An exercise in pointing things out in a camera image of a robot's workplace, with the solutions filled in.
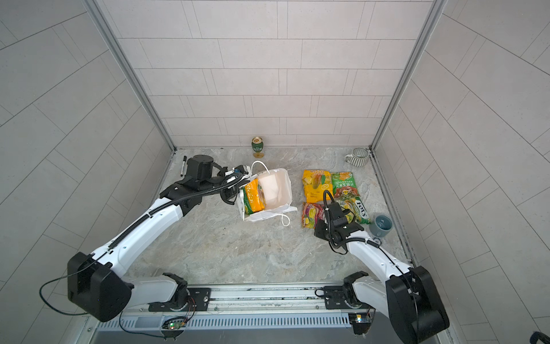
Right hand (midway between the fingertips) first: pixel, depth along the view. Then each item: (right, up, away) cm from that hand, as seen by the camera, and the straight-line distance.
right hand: (315, 229), depth 86 cm
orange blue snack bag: (-2, +6, +3) cm, 7 cm away
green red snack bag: (+15, +16, +13) cm, 26 cm away
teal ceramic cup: (+26, +2, -1) cm, 27 cm away
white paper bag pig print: (-20, +13, +8) cm, 25 cm away
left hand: (-24, +22, -12) cm, 35 cm away
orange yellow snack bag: (-25, +14, -4) cm, 29 cm away
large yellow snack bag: (+2, +18, +10) cm, 21 cm away
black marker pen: (-65, +30, +25) cm, 76 cm away
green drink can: (-26, +37, +19) cm, 49 cm away
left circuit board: (-46, -22, -22) cm, 55 cm away
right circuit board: (+12, -24, -18) cm, 33 cm away
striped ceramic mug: (+24, +30, +18) cm, 43 cm away
